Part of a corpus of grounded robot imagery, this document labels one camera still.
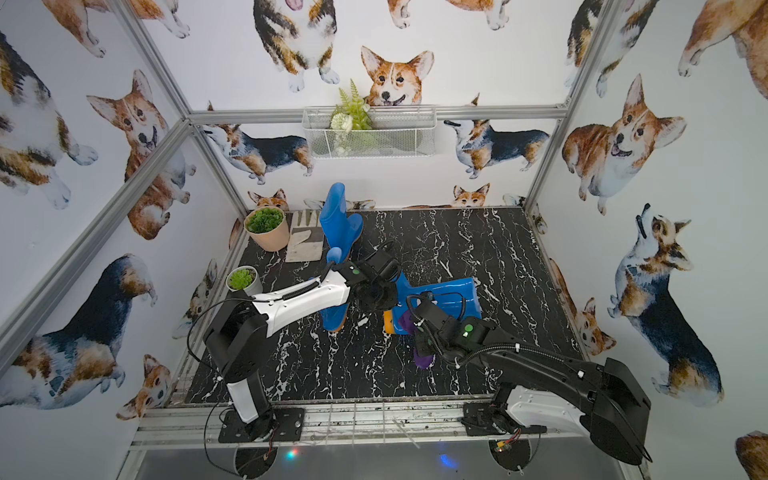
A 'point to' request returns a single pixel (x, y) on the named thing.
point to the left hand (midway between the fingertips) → (401, 301)
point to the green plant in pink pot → (264, 220)
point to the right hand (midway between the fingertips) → (417, 337)
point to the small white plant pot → (254, 288)
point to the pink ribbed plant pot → (270, 241)
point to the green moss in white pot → (240, 278)
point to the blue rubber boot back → (459, 298)
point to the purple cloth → (407, 322)
